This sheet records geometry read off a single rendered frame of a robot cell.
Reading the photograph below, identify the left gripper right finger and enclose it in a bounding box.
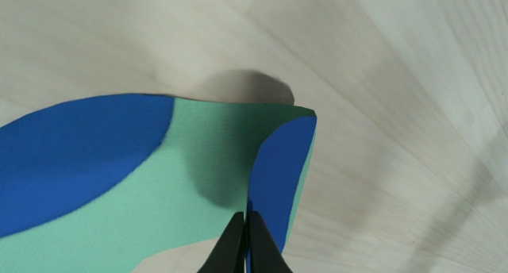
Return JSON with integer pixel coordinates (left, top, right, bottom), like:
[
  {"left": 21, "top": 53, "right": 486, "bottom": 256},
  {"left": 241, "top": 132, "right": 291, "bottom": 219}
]
[{"left": 250, "top": 211, "right": 294, "bottom": 273}]

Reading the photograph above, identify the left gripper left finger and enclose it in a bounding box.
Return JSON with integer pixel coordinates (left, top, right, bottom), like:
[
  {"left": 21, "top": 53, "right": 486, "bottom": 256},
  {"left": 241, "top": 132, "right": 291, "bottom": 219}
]
[{"left": 197, "top": 212, "right": 244, "bottom": 273}]

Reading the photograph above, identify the mint green sock with blue toe and heel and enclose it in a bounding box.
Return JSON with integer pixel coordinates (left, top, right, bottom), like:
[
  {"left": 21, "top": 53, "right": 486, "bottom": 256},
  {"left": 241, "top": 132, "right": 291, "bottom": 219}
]
[{"left": 0, "top": 94, "right": 318, "bottom": 273}]

